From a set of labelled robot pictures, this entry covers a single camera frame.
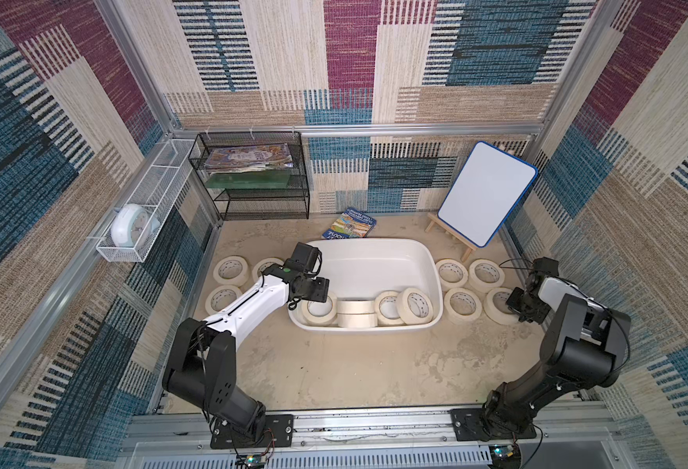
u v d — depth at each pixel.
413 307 0.94
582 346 0.48
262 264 1.04
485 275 1.02
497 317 0.91
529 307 0.77
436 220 1.08
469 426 0.73
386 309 0.93
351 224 1.15
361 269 1.10
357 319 0.84
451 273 1.02
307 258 0.70
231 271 1.05
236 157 0.85
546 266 0.77
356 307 0.86
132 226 0.62
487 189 0.92
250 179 0.94
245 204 1.19
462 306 0.94
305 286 0.74
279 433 0.73
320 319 0.90
